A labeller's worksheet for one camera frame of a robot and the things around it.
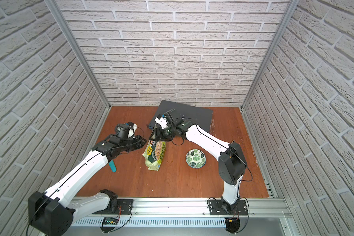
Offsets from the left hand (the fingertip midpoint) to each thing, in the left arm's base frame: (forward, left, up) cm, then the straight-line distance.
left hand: (145, 137), depth 80 cm
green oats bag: (-8, -5, -5) cm, 11 cm away
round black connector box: (-39, -45, -18) cm, 63 cm away
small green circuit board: (-37, +15, -21) cm, 45 cm away
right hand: (-5, -3, +2) cm, 6 cm away
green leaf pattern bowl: (-5, -30, -16) cm, 34 cm away
